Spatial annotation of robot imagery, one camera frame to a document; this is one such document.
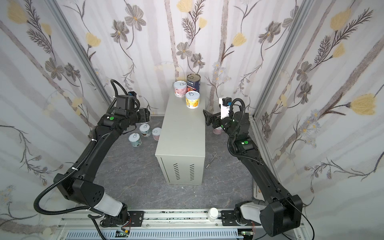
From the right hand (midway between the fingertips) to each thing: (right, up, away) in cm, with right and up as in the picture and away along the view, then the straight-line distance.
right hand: (213, 104), depth 67 cm
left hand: (-36, 0, +10) cm, 37 cm away
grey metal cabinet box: (-14, -19, -6) cm, 24 cm away
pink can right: (+9, -13, +40) cm, 43 cm away
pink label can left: (-36, -14, +37) cm, 53 cm away
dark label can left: (-44, -12, +37) cm, 58 cm away
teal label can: (-48, -18, +31) cm, 60 cm away
